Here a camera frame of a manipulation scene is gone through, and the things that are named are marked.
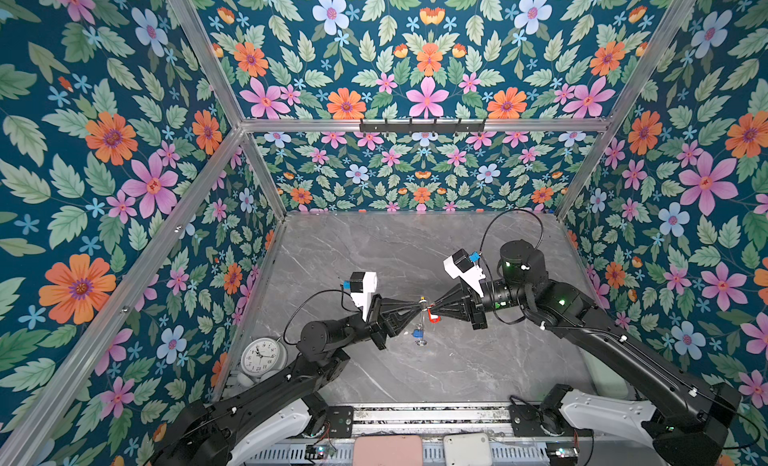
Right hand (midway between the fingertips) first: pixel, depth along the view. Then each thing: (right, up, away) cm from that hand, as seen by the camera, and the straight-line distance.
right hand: (434, 305), depth 59 cm
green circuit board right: (+32, -38, +12) cm, 51 cm away
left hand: (-3, 0, -6) cm, 7 cm away
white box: (+10, -36, +11) cm, 39 cm away
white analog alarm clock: (-46, -19, +22) cm, 54 cm away
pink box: (-10, -37, +11) cm, 40 cm away
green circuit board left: (-27, -37, +11) cm, 47 cm away
